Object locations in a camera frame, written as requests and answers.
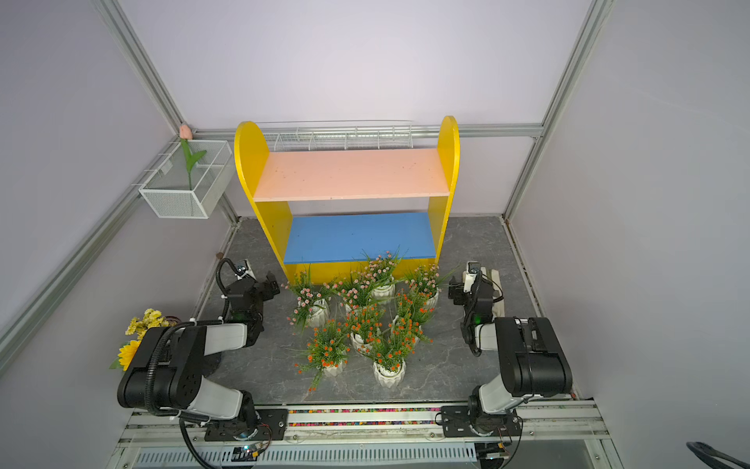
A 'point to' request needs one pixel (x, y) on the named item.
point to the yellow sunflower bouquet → (139, 326)
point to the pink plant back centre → (378, 278)
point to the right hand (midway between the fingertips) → (468, 275)
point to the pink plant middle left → (353, 289)
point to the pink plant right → (427, 280)
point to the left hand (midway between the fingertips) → (257, 277)
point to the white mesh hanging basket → (167, 189)
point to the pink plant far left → (312, 305)
